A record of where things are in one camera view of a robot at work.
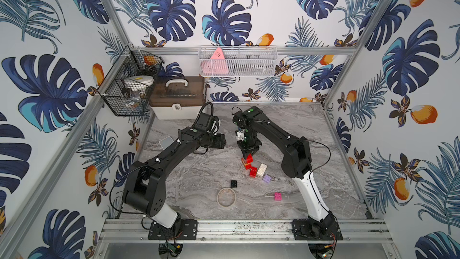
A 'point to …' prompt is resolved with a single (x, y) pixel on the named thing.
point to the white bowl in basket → (141, 81)
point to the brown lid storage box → (177, 98)
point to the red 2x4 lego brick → (248, 166)
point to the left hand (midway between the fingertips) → (221, 139)
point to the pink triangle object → (217, 65)
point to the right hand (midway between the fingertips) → (247, 156)
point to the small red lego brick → (250, 159)
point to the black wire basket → (126, 91)
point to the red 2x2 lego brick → (253, 172)
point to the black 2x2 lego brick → (233, 184)
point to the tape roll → (226, 197)
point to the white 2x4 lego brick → (262, 170)
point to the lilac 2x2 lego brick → (266, 178)
